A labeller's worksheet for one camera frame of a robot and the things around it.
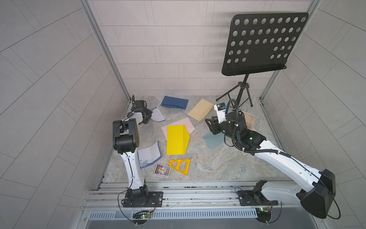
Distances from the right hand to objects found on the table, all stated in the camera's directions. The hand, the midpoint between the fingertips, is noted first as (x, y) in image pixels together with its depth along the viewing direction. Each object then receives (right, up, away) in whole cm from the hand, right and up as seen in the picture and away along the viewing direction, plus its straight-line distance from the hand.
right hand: (207, 119), depth 73 cm
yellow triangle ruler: (-11, -29, +7) cm, 32 cm away
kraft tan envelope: (0, +5, +36) cm, 36 cm away
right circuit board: (+27, -45, -6) cm, 53 cm away
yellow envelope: (-17, -15, +18) cm, 29 cm away
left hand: (-38, +4, +34) cm, 51 cm away
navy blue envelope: (-22, +11, +44) cm, 51 cm away
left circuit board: (-32, -47, -4) cm, 57 cm away
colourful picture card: (-24, -29, +6) cm, 38 cm away
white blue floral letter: (-34, +1, +31) cm, 46 cm away
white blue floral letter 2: (-34, -23, +13) cm, 44 cm away
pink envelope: (-12, -4, +29) cm, 32 cm away
